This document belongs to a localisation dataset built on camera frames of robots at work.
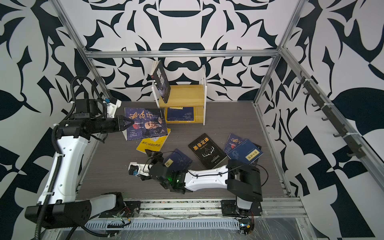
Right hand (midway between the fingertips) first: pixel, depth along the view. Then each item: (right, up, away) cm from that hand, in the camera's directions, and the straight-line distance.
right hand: (145, 154), depth 71 cm
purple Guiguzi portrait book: (0, +15, +4) cm, 15 cm away
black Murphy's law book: (+31, -3, +21) cm, 38 cm away
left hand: (-6, +16, -2) cm, 18 cm away
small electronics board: (+47, -33, 0) cm, 58 cm away
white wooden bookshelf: (+19, +26, +22) cm, 39 cm away
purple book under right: (+49, +2, +26) cm, 55 cm away
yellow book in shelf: (+14, +14, +33) cm, 38 cm away
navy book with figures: (+13, +20, +40) cm, 46 cm away
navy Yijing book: (+13, -8, +18) cm, 24 cm away
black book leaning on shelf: (+4, +40, +14) cm, 43 cm away
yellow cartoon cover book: (-2, +1, +25) cm, 25 cm away
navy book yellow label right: (+55, -3, +21) cm, 59 cm away
